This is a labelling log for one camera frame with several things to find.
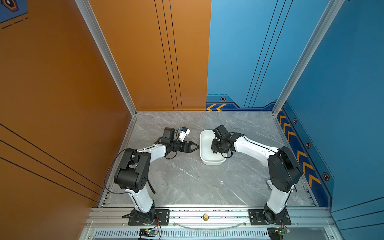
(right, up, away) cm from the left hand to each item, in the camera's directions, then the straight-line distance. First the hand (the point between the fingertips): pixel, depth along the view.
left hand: (194, 145), depth 90 cm
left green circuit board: (-21, -39, -20) cm, 49 cm away
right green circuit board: (+42, -37, -21) cm, 60 cm away
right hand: (+10, -2, +2) cm, 11 cm away
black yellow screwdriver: (+12, -4, -2) cm, 13 cm away
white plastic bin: (+8, -7, +5) cm, 12 cm away
